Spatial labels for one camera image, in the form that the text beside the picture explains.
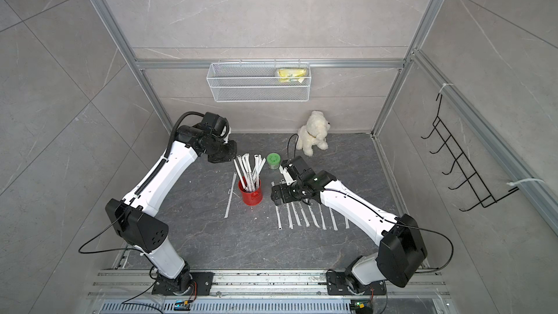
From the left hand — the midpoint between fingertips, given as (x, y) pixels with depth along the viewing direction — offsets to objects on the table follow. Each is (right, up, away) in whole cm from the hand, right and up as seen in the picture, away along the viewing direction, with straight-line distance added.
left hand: (238, 153), depth 80 cm
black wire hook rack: (+74, -3, -14) cm, 75 cm away
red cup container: (+5, -19, +7) cm, 20 cm away
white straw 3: (+30, -27, +9) cm, 41 cm away
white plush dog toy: (+31, +9, +20) cm, 38 cm away
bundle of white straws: (+3, -10, +8) cm, 13 cm away
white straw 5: (-6, -16, +18) cm, 25 cm away
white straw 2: (+26, -27, +10) cm, 39 cm away
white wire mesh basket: (+6, +33, +20) cm, 39 cm away
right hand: (+17, -16, 0) cm, 23 cm away
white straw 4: (+34, -30, +6) cm, 46 cm away
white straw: (+16, -30, +6) cm, 34 cm away
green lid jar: (+12, -4, +21) cm, 25 cm away
